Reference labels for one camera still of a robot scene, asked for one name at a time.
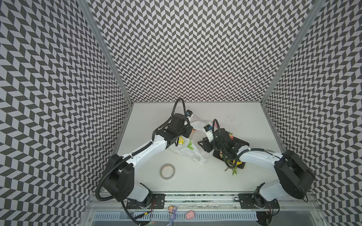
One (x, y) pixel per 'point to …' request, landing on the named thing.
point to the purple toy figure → (172, 211)
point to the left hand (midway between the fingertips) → (189, 125)
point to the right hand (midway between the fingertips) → (200, 144)
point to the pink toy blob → (190, 215)
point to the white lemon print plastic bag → (184, 145)
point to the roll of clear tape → (167, 172)
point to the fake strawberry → (232, 137)
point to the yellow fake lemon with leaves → (234, 169)
